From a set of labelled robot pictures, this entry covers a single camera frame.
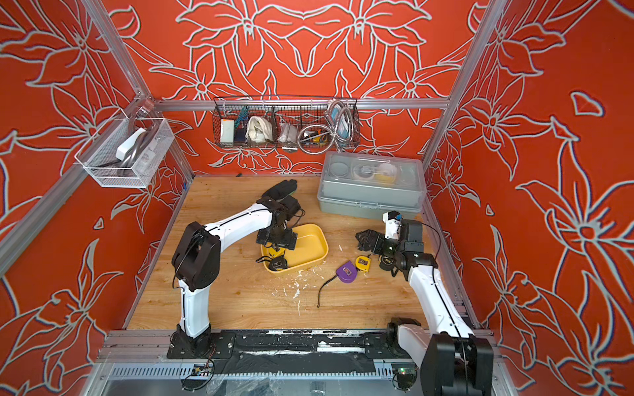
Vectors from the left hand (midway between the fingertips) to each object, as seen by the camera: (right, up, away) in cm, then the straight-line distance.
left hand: (282, 243), depth 91 cm
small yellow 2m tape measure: (+31, -7, -2) cm, 32 cm away
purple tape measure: (+24, -10, -6) cm, 26 cm away
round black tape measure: (+38, -7, -4) cm, 39 cm away
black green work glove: (-3, +21, +23) cm, 31 cm away
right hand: (+29, +4, -9) cm, 31 cm away
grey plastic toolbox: (+33, +22, -1) cm, 40 cm away
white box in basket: (-20, +42, -1) cm, 47 cm away
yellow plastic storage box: (+11, -2, +2) cm, 12 cm away
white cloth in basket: (-9, +43, -1) cm, 44 cm away
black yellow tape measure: (-2, -7, -4) cm, 8 cm away
